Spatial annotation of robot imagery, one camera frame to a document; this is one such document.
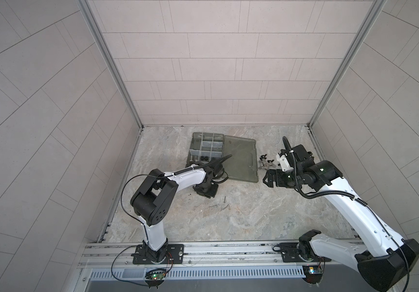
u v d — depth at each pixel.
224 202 0.85
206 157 0.99
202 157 0.99
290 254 0.71
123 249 0.72
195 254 0.72
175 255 0.71
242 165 0.99
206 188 0.76
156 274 0.64
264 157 1.01
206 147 1.04
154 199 0.46
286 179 0.63
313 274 0.68
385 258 0.36
